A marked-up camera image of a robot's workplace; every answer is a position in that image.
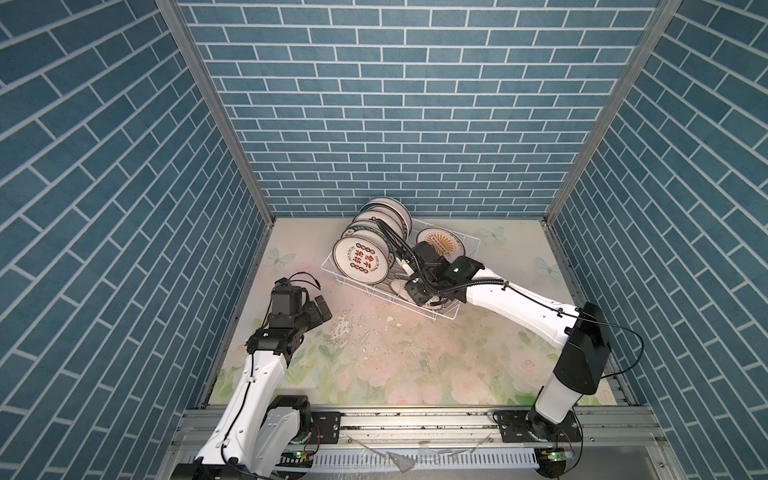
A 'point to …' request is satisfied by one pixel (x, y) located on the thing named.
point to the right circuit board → (551, 459)
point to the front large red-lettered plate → (361, 260)
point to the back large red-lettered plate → (389, 200)
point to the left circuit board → (296, 459)
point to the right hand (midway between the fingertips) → (411, 282)
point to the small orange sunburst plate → (445, 242)
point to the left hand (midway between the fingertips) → (315, 307)
